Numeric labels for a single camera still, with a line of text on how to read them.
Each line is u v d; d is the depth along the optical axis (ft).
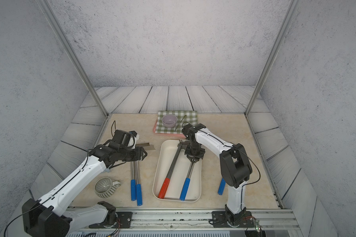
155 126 3.69
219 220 2.38
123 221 2.38
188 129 2.50
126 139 2.03
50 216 1.22
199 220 2.43
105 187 2.72
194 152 2.48
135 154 2.28
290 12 2.35
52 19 2.41
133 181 2.78
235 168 1.61
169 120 3.67
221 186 2.72
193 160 2.78
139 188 2.71
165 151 3.23
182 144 3.14
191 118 3.88
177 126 3.65
